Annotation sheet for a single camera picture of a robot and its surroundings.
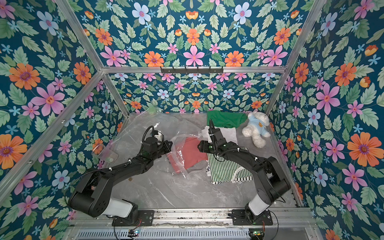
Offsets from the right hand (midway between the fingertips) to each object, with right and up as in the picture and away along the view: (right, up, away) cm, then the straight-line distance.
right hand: (205, 144), depth 89 cm
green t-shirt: (+17, +16, +25) cm, 34 cm away
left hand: (-19, +2, 0) cm, 19 cm away
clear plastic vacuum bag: (-16, +9, +15) cm, 24 cm away
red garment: (-10, -7, +1) cm, 12 cm away
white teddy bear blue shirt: (+38, +13, +14) cm, 43 cm away
